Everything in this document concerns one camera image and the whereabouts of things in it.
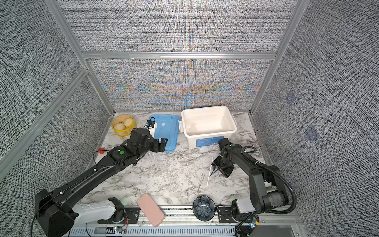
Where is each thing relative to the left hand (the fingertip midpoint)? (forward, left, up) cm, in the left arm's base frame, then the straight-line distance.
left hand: (160, 138), depth 77 cm
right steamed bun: (+26, +27, -15) cm, 40 cm away
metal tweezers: (-16, -21, -21) cm, 34 cm away
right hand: (-10, -31, -20) cm, 39 cm away
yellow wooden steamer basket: (+32, +34, -18) cm, 50 cm away
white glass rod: (-10, -27, -21) cm, 36 cm away
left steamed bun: (+23, +32, -16) cm, 43 cm away
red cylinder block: (+7, +42, -21) cm, 48 cm away
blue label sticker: (+7, -31, -15) cm, 35 cm away
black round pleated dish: (-30, -21, -21) cm, 42 cm away
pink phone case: (-29, +6, -21) cm, 36 cm away
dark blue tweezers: (-11, -29, -21) cm, 38 cm away
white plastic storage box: (+26, -30, -17) cm, 43 cm away
